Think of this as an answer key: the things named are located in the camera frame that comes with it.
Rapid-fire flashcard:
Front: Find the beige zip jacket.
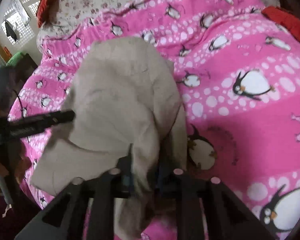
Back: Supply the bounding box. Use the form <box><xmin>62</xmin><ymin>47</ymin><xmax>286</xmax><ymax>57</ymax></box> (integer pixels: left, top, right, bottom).
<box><xmin>31</xmin><ymin>37</ymin><xmax>187</xmax><ymax>239</ymax></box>

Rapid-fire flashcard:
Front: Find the person's left hand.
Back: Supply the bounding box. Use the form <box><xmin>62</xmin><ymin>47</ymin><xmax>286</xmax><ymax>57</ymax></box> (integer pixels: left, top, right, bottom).
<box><xmin>0</xmin><ymin>140</ymin><xmax>32</xmax><ymax>184</ymax></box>

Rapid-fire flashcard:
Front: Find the dark wooden desk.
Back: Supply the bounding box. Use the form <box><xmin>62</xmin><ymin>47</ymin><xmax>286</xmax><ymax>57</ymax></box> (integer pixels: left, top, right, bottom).
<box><xmin>0</xmin><ymin>53</ymin><xmax>38</xmax><ymax>113</ymax></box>

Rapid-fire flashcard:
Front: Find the green basket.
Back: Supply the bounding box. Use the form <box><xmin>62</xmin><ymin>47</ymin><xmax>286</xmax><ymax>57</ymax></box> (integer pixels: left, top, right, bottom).
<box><xmin>6</xmin><ymin>51</ymin><xmax>25</xmax><ymax>67</ymax></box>

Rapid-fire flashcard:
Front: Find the pink penguin blanket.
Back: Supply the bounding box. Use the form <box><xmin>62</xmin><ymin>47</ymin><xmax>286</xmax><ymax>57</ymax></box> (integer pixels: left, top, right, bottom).
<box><xmin>9</xmin><ymin>0</ymin><xmax>300</xmax><ymax>239</ymax></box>

